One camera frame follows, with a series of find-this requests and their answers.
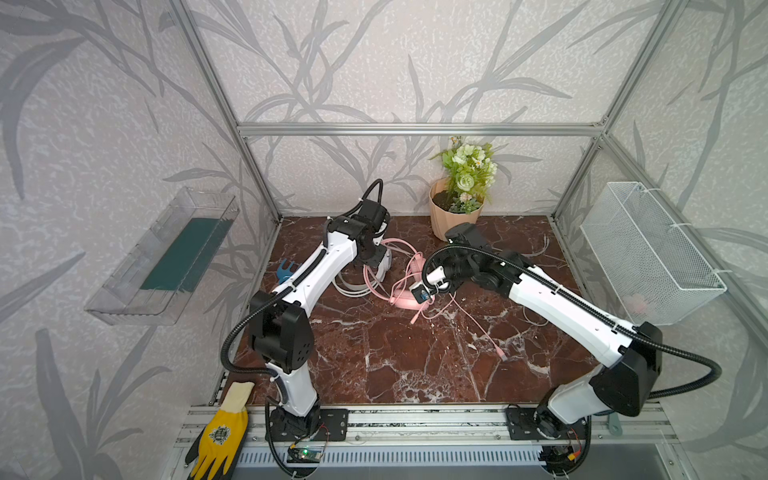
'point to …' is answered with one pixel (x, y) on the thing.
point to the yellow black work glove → (215, 451)
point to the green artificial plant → (470, 175)
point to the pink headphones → (403, 298)
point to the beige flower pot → (442, 218)
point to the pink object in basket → (636, 303)
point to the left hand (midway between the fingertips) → (375, 246)
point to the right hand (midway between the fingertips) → (429, 247)
